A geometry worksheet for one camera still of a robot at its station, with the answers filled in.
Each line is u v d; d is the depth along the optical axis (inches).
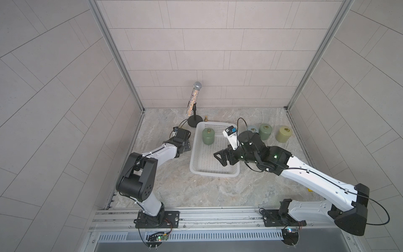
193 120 42.3
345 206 15.2
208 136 36.8
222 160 23.6
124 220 28.5
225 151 23.2
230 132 23.2
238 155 23.0
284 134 36.9
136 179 17.7
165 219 27.4
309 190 17.3
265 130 37.9
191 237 29.1
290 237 26.8
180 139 28.9
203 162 35.0
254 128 37.0
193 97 35.8
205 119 42.8
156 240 25.6
